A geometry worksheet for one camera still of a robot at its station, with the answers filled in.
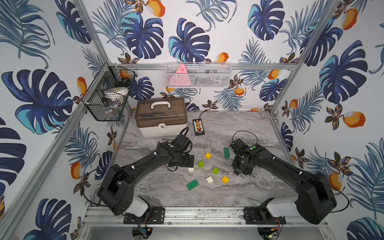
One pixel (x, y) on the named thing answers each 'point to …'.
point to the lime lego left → (201, 164)
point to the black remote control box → (198, 127)
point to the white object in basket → (118, 93)
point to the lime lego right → (215, 170)
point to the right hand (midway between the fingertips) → (237, 168)
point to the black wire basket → (105, 99)
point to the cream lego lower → (209, 179)
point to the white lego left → (191, 169)
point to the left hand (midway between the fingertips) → (186, 161)
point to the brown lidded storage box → (160, 116)
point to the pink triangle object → (181, 78)
